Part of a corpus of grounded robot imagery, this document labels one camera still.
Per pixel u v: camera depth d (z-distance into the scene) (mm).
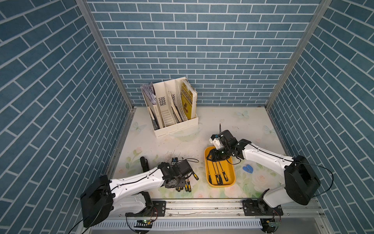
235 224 770
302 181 434
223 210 738
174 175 574
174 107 940
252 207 737
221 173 853
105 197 409
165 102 1125
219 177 843
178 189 784
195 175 844
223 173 862
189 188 801
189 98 969
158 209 734
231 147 661
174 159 756
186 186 805
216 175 845
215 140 791
